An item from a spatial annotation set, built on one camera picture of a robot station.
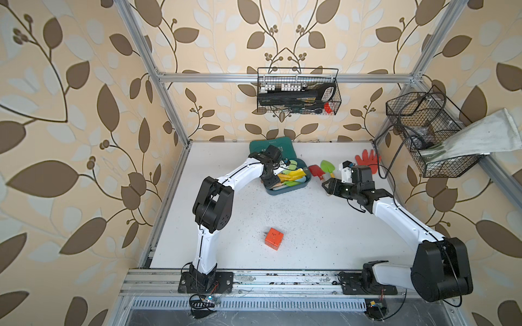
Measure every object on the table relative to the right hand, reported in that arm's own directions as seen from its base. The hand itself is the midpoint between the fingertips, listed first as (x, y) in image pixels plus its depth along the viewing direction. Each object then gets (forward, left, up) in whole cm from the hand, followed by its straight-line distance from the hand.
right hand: (327, 185), depth 87 cm
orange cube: (-20, +24, -8) cm, 32 cm away
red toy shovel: (+16, 0, -11) cm, 19 cm away
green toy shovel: (+18, -7, -11) cm, 22 cm away
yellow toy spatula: (+14, +12, -10) cm, 21 cm away
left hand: (+7, +24, -3) cm, 25 cm away
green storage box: (+28, +15, -9) cm, 33 cm away
